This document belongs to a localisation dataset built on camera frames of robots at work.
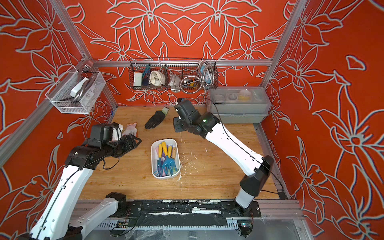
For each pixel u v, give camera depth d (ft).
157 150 3.03
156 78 2.95
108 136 1.73
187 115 1.65
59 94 2.29
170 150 3.00
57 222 1.21
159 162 2.77
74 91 2.25
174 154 2.97
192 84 2.90
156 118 3.68
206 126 1.52
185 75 2.67
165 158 2.88
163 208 2.44
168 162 2.79
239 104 3.38
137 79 2.96
